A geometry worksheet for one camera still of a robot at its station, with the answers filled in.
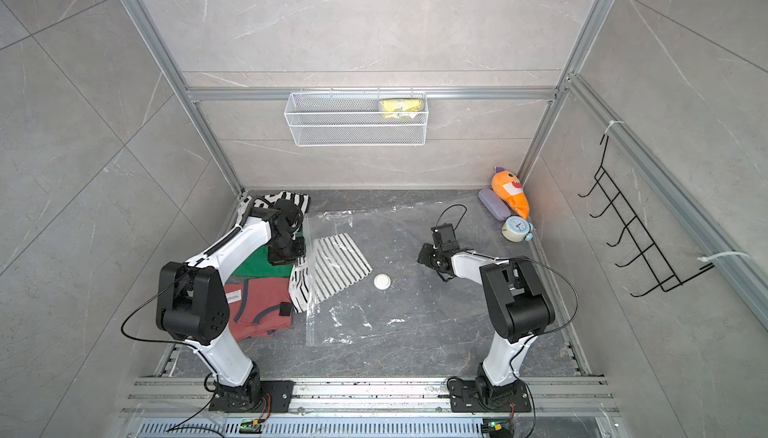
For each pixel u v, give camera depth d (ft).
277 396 2.41
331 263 3.21
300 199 3.86
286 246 2.51
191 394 2.45
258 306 2.84
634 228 2.21
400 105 2.75
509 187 3.63
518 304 1.60
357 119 3.30
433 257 2.85
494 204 3.65
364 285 3.04
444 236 2.56
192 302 1.55
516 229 3.40
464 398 2.38
